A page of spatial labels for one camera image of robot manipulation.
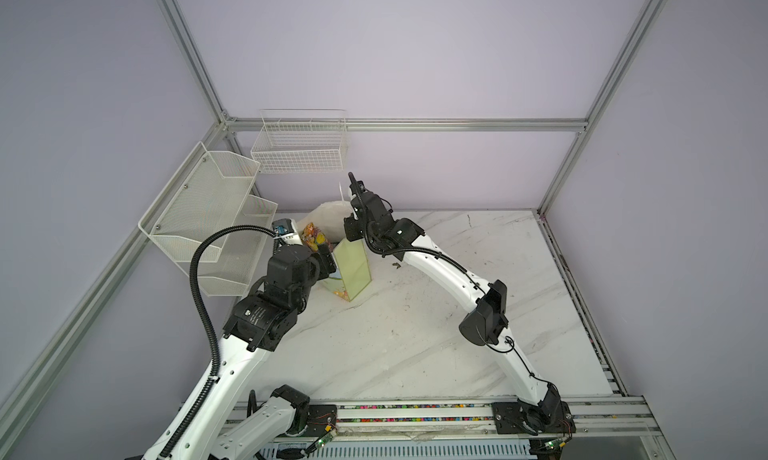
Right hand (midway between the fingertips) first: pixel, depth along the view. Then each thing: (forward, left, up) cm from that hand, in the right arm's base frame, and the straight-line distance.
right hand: (347, 216), depth 83 cm
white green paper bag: (-10, -1, -14) cm, 17 cm away
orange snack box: (-4, +10, -4) cm, 11 cm away
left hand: (-17, +6, +6) cm, 19 cm away
